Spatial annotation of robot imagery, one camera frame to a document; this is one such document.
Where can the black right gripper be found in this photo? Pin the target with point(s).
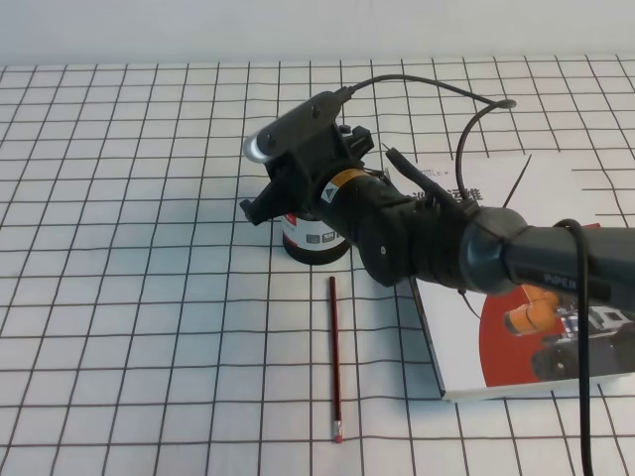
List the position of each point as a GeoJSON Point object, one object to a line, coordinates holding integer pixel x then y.
{"type": "Point", "coordinates": [300, 179]}

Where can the dark red pencil with eraser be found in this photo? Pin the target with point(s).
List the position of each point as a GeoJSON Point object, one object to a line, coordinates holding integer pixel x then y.
{"type": "Point", "coordinates": [336, 386]}

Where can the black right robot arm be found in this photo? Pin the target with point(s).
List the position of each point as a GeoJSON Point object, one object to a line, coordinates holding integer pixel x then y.
{"type": "Point", "coordinates": [435, 239]}

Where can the black mesh pen holder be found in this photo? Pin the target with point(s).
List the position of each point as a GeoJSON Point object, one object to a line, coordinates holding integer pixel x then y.
{"type": "Point", "coordinates": [310, 241]}

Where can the white grid tablecloth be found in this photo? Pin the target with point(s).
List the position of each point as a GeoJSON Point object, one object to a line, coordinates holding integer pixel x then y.
{"type": "Point", "coordinates": [148, 329]}

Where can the white robot brochure book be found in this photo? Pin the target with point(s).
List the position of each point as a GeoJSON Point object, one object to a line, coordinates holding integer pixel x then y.
{"type": "Point", "coordinates": [526, 339]}

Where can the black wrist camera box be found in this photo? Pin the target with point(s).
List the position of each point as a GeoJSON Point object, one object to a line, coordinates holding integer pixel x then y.
{"type": "Point", "coordinates": [295, 127]}

